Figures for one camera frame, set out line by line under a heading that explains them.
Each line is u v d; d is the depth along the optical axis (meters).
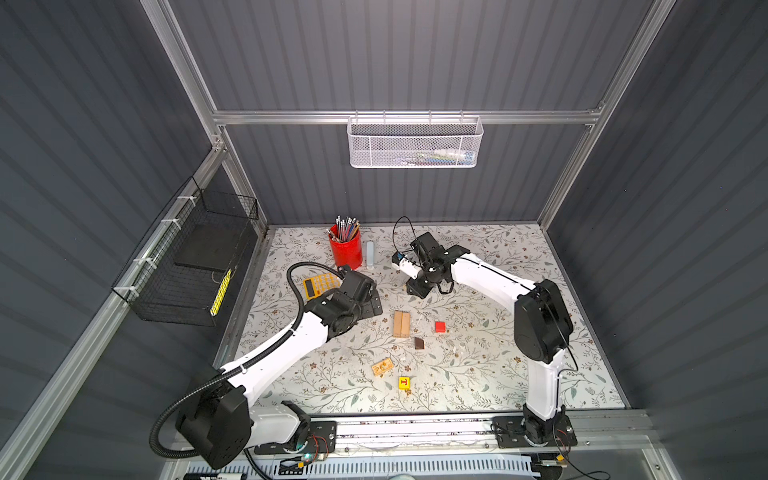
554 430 0.62
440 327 0.93
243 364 0.44
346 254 1.00
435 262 0.71
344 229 1.02
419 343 0.89
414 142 1.23
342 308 0.60
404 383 0.81
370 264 1.05
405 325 0.91
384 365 0.84
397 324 0.91
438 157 0.91
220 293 0.69
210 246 0.78
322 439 0.72
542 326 0.52
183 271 0.72
